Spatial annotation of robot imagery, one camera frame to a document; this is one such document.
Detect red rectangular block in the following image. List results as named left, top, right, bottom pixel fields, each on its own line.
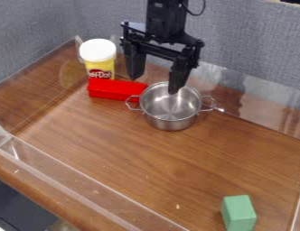
left=87, top=78, right=147, bottom=101

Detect yellow play-doh can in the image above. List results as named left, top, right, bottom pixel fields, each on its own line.
left=79, top=39, right=116, bottom=79

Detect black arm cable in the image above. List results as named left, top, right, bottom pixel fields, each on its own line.
left=180, top=0, right=205, bottom=17

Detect green foam block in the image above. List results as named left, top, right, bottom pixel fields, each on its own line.
left=220, top=195, right=256, bottom=231

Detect small steel pot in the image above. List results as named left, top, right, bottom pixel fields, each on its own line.
left=124, top=81, right=216, bottom=132

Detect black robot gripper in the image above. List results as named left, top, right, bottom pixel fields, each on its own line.
left=120, top=0, right=205, bottom=95

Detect clear acrylic table barrier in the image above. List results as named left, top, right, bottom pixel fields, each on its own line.
left=0, top=41, right=300, bottom=231

